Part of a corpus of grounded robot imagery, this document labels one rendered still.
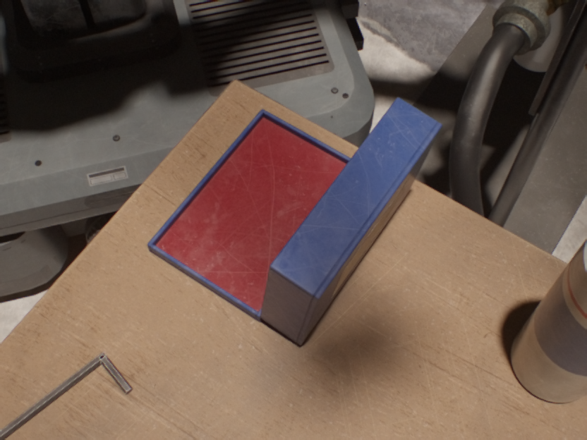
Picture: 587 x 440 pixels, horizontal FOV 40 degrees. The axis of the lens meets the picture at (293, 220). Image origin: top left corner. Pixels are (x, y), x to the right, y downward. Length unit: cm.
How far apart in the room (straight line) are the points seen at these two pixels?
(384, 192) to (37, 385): 29
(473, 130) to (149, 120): 39
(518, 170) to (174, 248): 53
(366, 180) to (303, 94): 46
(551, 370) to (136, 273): 32
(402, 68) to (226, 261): 78
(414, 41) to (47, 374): 94
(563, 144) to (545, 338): 79
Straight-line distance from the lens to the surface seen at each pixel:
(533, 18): 84
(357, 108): 99
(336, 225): 52
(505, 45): 82
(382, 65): 136
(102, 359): 62
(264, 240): 65
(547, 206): 125
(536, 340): 57
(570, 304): 51
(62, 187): 97
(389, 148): 56
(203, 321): 63
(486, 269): 66
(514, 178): 106
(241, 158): 68
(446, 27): 143
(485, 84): 80
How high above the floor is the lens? 105
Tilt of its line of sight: 62 degrees down
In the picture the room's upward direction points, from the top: straight up
